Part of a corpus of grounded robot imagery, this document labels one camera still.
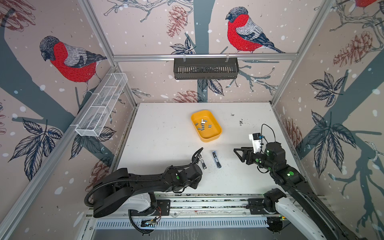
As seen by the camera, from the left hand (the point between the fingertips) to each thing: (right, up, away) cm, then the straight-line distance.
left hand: (197, 180), depth 81 cm
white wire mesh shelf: (-52, +39, -5) cm, 66 cm away
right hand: (+20, +18, -7) cm, 28 cm away
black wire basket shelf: (+8, +71, +25) cm, 76 cm away
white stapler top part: (+3, +8, +7) cm, 11 cm away
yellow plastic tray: (+7, +29, +26) cm, 39 cm away
